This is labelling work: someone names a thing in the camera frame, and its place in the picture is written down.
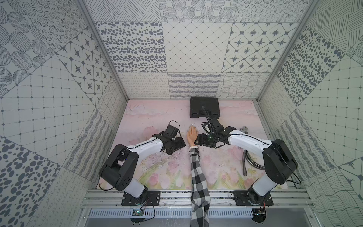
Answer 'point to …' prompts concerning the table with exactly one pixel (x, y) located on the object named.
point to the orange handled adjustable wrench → (244, 129)
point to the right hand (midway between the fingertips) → (199, 144)
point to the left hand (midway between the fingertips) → (186, 147)
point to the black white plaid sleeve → (200, 198)
